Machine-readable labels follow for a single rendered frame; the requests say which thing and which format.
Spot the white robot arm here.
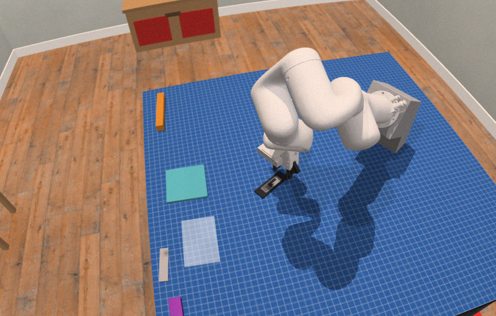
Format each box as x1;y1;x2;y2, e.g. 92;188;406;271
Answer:
251;48;406;167

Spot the black rectangular strip with white printed pattern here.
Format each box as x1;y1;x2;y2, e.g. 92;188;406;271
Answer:
254;171;285;199

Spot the orange rectangular bar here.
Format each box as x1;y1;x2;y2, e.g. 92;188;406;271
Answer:
156;93;165;131

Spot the dark blue work mat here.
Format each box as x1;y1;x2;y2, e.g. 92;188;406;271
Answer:
143;52;496;316

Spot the teal flat square tile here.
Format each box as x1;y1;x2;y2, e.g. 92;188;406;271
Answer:
165;164;208;204

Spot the purple rectangular block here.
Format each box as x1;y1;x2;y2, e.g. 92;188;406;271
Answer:
168;297;184;316

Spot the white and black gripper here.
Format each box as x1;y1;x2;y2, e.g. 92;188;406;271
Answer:
273;151;300;181

